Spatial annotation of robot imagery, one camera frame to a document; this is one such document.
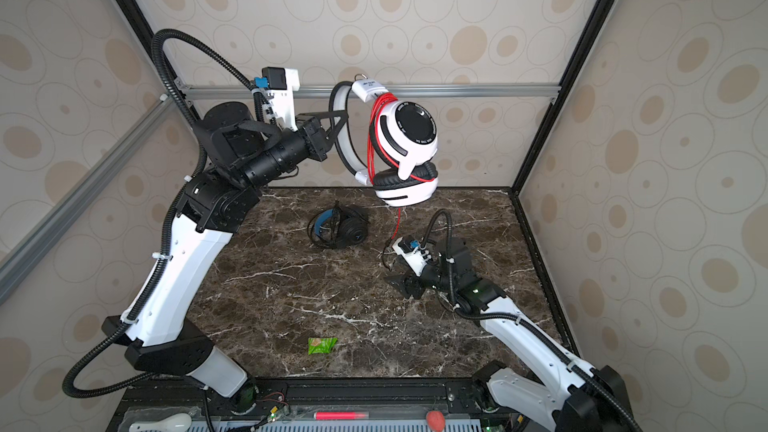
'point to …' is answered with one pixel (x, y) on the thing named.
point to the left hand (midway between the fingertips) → (348, 109)
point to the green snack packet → (321, 345)
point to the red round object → (435, 421)
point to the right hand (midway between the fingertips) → (396, 267)
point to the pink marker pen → (340, 415)
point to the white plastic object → (164, 424)
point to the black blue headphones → (338, 226)
